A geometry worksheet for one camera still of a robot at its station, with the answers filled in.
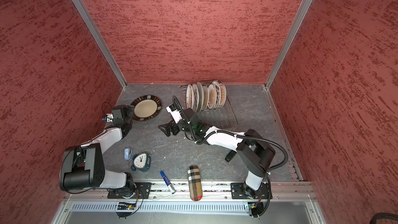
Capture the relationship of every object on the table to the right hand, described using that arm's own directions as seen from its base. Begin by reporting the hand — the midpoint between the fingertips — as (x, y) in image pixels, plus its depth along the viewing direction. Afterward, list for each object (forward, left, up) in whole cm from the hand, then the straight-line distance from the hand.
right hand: (164, 124), depth 79 cm
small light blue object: (-9, +22, -14) cm, 28 cm away
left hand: (+13, +24, -8) cm, 28 cm away
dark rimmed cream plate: (+23, +20, -16) cm, 34 cm away
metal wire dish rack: (+15, -35, -19) cm, 42 cm away
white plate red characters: (+29, -31, -3) cm, 42 cm away
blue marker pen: (-25, -2, -17) cm, 30 cm away
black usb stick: (-12, -35, -16) cm, 40 cm away
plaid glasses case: (-25, -15, -14) cm, 33 cm away
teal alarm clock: (-14, +13, -13) cm, 23 cm away
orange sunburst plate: (+25, -27, -7) cm, 37 cm away
